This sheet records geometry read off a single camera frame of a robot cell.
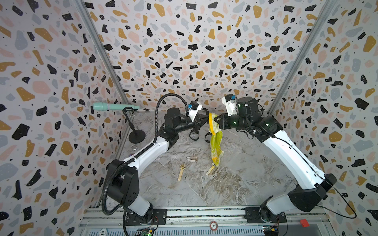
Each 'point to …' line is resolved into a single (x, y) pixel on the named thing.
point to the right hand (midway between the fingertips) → (216, 119)
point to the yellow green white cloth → (216, 139)
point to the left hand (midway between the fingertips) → (213, 117)
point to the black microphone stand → (137, 136)
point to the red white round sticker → (213, 225)
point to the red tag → (304, 223)
